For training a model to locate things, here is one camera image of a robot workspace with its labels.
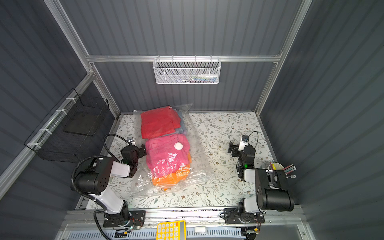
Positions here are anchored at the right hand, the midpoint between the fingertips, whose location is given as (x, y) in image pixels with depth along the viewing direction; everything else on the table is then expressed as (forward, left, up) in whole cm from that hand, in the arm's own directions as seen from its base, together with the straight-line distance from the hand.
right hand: (241, 142), depth 90 cm
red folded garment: (+17, +53, -1) cm, 56 cm away
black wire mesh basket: (-10, +91, +18) cm, 93 cm away
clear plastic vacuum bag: (-23, +57, -6) cm, 62 cm away
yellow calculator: (-44, +39, -8) cm, 59 cm away
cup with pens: (-15, -17, -1) cm, 23 cm away
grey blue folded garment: (+13, +38, -4) cm, 40 cm away
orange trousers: (-19, +36, -4) cm, 41 cm away
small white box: (-44, +25, -7) cm, 51 cm away
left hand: (0, +66, -5) cm, 67 cm away
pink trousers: (-8, +45, -1) cm, 46 cm away
